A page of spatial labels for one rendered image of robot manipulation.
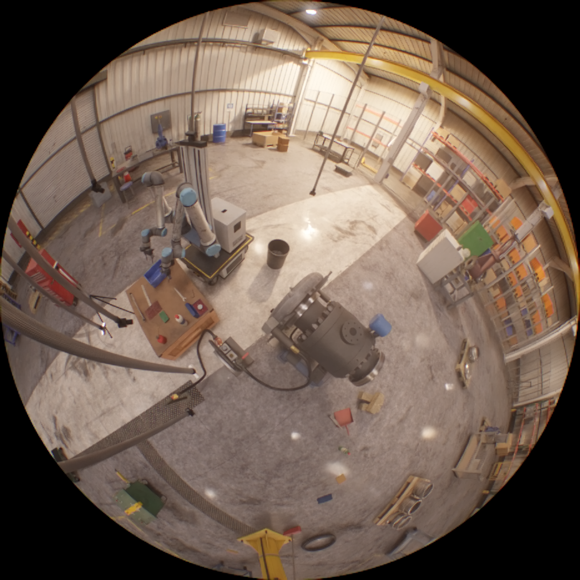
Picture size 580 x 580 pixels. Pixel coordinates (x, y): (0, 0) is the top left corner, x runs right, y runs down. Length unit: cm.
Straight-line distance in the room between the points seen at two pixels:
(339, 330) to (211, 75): 942
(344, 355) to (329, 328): 27
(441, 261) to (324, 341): 390
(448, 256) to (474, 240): 342
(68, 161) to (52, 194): 142
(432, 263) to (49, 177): 1281
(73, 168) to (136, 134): 286
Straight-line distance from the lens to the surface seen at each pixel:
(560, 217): 943
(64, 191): 929
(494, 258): 494
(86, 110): 876
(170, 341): 188
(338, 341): 147
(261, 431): 227
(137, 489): 311
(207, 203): 176
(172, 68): 882
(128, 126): 852
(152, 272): 229
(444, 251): 466
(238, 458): 244
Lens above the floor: 214
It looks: 60 degrees down
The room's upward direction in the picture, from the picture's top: 25 degrees clockwise
